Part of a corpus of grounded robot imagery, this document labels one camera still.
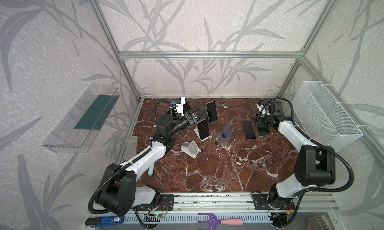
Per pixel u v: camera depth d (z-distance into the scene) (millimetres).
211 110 973
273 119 669
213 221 691
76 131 639
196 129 997
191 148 847
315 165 446
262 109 808
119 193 408
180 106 680
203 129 902
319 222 681
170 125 586
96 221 654
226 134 934
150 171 822
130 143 929
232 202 753
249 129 1025
